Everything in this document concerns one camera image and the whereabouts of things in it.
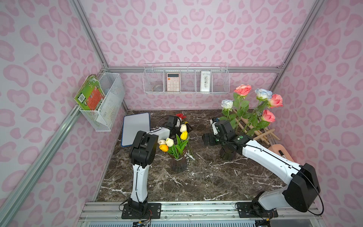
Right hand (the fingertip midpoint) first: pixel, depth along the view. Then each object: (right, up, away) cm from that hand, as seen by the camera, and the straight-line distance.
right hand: (208, 135), depth 82 cm
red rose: (-16, +12, +28) cm, 35 cm away
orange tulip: (-23, -4, -19) cm, 30 cm away
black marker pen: (+52, -14, +12) cm, 55 cm away
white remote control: (0, +34, +10) cm, 36 cm away
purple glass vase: (-16, -17, -2) cm, 23 cm away
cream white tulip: (-14, +5, -10) cm, 18 cm away
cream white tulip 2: (-19, -5, -13) cm, 24 cm away
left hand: (-10, +2, +20) cm, 22 cm away
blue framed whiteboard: (-56, +6, +30) cm, 63 cm away
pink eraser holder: (+49, -11, +15) cm, 52 cm away
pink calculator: (-21, +34, +11) cm, 41 cm away
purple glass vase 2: (+13, -14, +6) cm, 20 cm away
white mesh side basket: (-56, +9, -9) cm, 57 cm away
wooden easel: (+42, -1, +18) cm, 46 cm away
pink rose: (+27, +10, -13) cm, 32 cm away
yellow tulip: (-14, -2, -12) cm, 19 cm away
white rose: (+9, +17, -9) cm, 21 cm away
